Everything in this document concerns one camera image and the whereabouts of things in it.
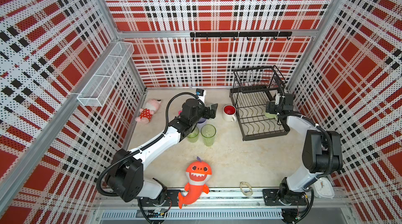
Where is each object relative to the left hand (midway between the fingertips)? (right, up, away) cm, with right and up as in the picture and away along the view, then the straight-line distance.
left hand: (211, 103), depth 82 cm
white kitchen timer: (+53, -41, -8) cm, 68 cm away
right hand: (+41, 0, +13) cm, 43 cm away
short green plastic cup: (-11, -21, +9) cm, 25 cm away
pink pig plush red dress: (-42, -7, +17) cm, 46 cm away
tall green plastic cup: (-2, -16, +3) cm, 17 cm away
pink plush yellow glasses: (-14, -4, -18) cm, 23 cm away
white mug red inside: (+12, -7, +22) cm, 26 cm away
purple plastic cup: (-6, -11, +5) cm, 13 cm away
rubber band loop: (+17, -44, -8) cm, 47 cm away
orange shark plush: (-7, -34, -7) cm, 36 cm away
